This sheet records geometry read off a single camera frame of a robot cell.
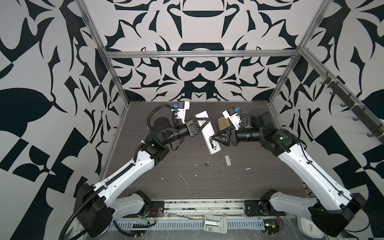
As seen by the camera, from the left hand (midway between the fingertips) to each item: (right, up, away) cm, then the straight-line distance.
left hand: (211, 117), depth 59 cm
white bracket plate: (+3, -48, +10) cm, 49 cm away
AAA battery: (+1, -11, +3) cm, 11 cm away
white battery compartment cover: (+14, -25, +31) cm, 42 cm away
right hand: (+3, -7, +4) cm, 9 cm away
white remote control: (-1, -6, +3) cm, 6 cm away
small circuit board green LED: (+30, -51, +12) cm, 60 cm away
